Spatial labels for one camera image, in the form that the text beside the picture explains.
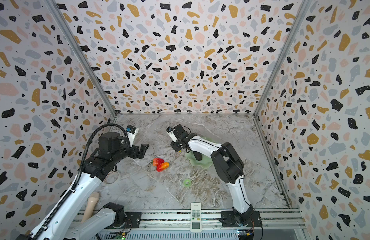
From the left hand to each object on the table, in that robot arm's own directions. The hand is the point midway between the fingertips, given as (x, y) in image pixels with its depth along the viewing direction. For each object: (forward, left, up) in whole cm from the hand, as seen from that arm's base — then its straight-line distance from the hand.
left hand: (139, 139), depth 74 cm
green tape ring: (-11, -24, -27) cm, 37 cm away
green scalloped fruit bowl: (0, -35, -26) cm, 44 cm away
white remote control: (-30, -27, -24) cm, 47 cm away
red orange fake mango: (-3, -8, -24) cm, 25 cm away
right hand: (+11, -14, -17) cm, 25 cm away
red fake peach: (0, -5, -23) cm, 24 cm away
